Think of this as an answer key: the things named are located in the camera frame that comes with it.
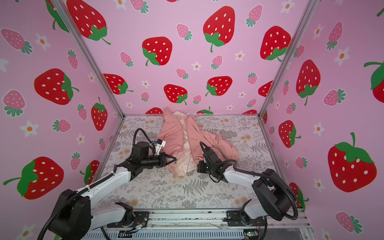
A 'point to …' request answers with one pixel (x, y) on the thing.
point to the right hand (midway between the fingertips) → (196, 165)
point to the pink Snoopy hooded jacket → (185, 141)
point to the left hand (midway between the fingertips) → (175, 159)
